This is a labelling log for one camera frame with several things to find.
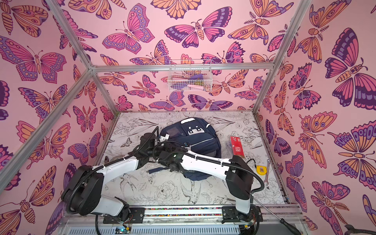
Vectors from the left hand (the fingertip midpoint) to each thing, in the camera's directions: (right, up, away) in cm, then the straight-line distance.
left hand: (181, 149), depth 79 cm
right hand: (+2, -9, +1) cm, 9 cm away
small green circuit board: (-29, -39, -7) cm, 49 cm away
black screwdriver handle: (+53, -36, -11) cm, 64 cm away
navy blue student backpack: (+9, +6, +16) cm, 19 cm away
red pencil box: (+36, -2, +18) cm, 41 cm away
